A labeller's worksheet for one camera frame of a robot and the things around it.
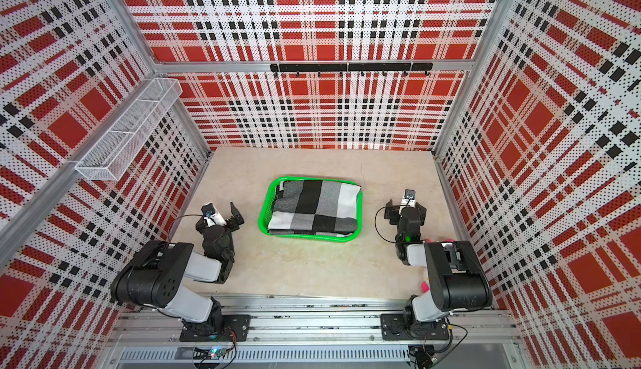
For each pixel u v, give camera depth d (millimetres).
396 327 724
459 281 447
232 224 821
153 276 453
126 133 750
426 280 787
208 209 739
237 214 840
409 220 695
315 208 910
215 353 691
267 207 921
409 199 781
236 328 738
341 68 884
